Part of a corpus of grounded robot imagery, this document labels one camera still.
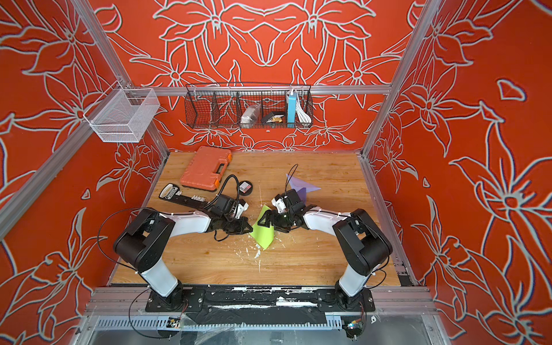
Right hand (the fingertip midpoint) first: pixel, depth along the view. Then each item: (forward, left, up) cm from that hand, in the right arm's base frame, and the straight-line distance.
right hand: (260, 226), depth 85 cm
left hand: (+1, +4, -6) cm, 7 cm away
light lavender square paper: (+22, -16, -1) cm, 28 cm away
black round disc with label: (+20, +9, -2) cm, 22 cm away
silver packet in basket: (+40, +6, +26) cm, 48 cm away
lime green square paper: (-3, -1, -2) cm, 4 cm away
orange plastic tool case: (+33, +30, -1) cm, 44 cm away
